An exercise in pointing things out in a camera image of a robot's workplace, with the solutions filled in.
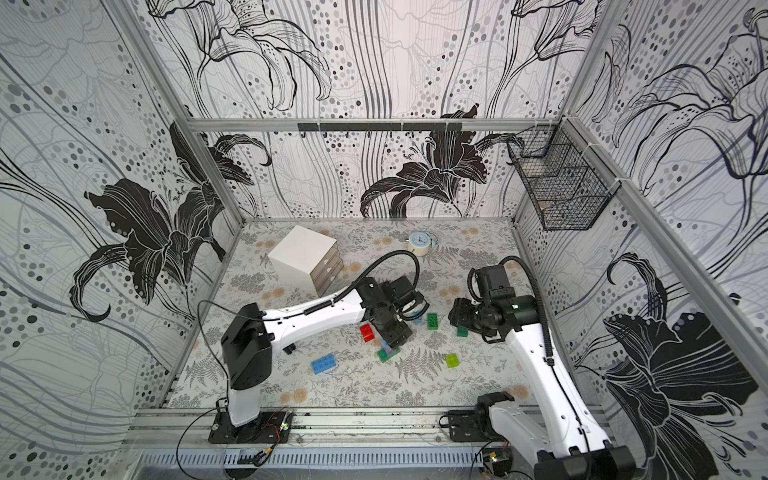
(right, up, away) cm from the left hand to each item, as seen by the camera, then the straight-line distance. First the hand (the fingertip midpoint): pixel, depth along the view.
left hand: (393, 335), depth 81 cm
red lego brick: (-8, -1, +7) cm, 11 cm away
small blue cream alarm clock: (+10, +26, +26) cm, 38 cm away
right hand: (+18, +7, -4) cm, 20 cm away
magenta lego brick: (-1, -3, -2) cm, 4 cm away
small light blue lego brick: (-2, +1, -11) cm, 11 cm away
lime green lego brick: (+16, -7, +1) cm, 18 cm away
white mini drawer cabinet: (-27, +20, +9) cm, 35 cm away
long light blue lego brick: (-19, -8, +1) cm, 21 cm away
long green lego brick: (-3, -6, +1) cm, 6 cm away
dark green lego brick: (+20, 0, +5) cm, 21 cm away
